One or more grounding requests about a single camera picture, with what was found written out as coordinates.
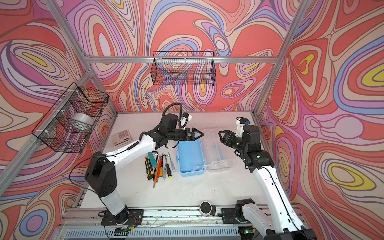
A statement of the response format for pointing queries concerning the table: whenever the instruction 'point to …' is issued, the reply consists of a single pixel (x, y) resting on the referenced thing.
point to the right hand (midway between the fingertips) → (222, 138)
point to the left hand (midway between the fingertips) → (198, 134)
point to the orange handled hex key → (157, 168)
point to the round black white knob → (205, 208)
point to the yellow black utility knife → (149, 170)
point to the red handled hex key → (159, 170)
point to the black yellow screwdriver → (168, 168)
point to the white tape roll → (83, 121)
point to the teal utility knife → (153, 161)
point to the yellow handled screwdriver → (161, 168)
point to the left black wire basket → (70, 123)
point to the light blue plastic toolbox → (190, 157)
